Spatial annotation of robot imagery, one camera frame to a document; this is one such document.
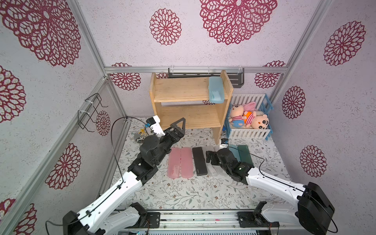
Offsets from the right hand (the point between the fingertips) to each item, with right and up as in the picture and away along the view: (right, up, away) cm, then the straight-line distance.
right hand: (214, 153), depth 85 cm
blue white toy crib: (+43, +34, +29) cm, 62 cm away
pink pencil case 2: (-16, -8, +11) cm, 21 cm away
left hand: (-19, +16, -21) cm, 32 cm away
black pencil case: (-8, -7, +10) cm, 14 cm away
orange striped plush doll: (+32, +20, +15) cm, 41 cm away
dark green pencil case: (+22, -2, +12) cm, 25 cm away
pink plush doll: (+20, +27, +20) cm, 39 cm away
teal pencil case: (+8, +4, -12) cm, 15 cm away
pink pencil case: (-24, -8, +11) cm, 28 cm away
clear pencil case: (0, -11, +5) cm, 12 cm away
